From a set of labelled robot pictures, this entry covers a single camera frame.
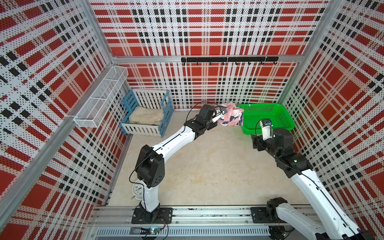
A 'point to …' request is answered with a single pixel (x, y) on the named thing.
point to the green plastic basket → (275, 112)
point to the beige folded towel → (149, 116)
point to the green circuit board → (150, 230)
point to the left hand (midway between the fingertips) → (212, 113)
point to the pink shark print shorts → (234, 116)
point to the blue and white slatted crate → (149, 98)
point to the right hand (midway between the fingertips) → (262, 133)
